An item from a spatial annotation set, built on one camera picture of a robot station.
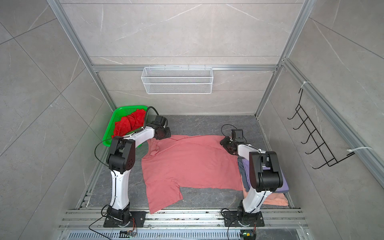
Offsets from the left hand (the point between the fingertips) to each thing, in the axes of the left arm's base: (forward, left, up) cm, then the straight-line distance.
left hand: (168, 131), depth 105 cm
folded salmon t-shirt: (-47, -61, 0) cm, 77 cm away
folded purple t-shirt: (-28, -48, +3) cm, 56 cm away
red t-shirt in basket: (+8, +27, +1) cm, 28 cm away
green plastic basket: (+19, +38, +1) cm, 43 cm away
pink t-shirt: (-22, -4, -5) cm, 23 cm away
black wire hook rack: (-37, -73, +29) cm, 87 cm away
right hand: (-10, -37, 0) cm, 38 cm away
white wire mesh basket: (+24, -8, +26) cm, 36 cm away
